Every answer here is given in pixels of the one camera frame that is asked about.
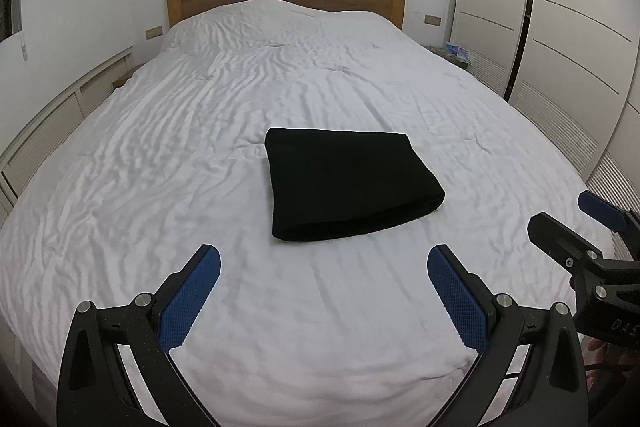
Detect black pants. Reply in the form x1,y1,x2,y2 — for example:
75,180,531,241
265,128,446,243

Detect person's right hand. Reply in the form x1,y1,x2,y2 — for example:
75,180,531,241
582,337,639,393

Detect blue tissue pack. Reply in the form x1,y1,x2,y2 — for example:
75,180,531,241
445,42,470,63

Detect white low slatted cabinet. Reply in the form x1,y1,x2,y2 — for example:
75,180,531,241
1,46,134,222

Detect beige right wall switch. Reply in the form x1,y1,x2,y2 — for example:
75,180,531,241
424,15,442,27

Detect beige wall switch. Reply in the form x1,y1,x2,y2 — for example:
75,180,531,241
424,15,442,27
145,26,163,40

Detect beige left wall switch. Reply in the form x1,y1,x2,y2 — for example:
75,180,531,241
145,26,163,40

